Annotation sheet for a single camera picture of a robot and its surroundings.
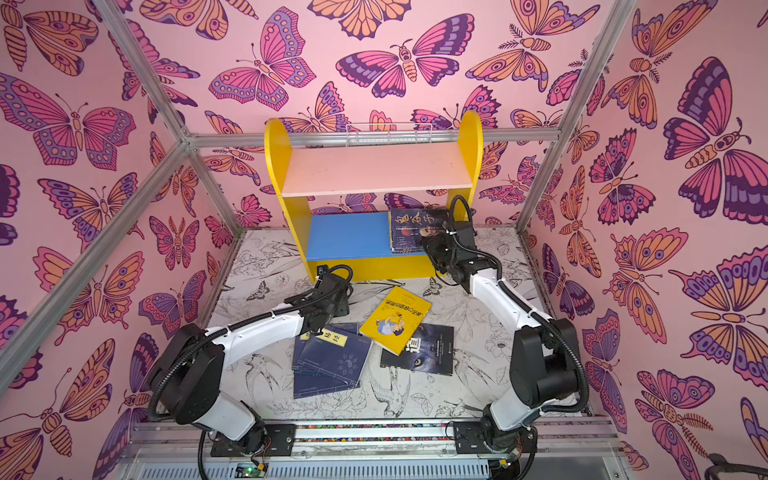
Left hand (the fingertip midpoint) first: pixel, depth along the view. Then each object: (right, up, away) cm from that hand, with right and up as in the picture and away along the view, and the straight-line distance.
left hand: (340, 297), depth 90 cm
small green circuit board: (-19, -40, -18) cm, 47 cm away
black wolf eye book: (+27, -15, -3) cm, 31 cm away
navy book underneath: (-7, -22, -8) cm, 25 cm away
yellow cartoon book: (+17, -7, +2) cm, 18 cm away
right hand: (+25, +18, -3) cm, 31 cm away
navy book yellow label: (0, -15, -6) cm, 16 cm away
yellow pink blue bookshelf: (-4, +36, +23) cm, 43 cm away
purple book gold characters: (+20, +22, +4) cm, 30 cm away
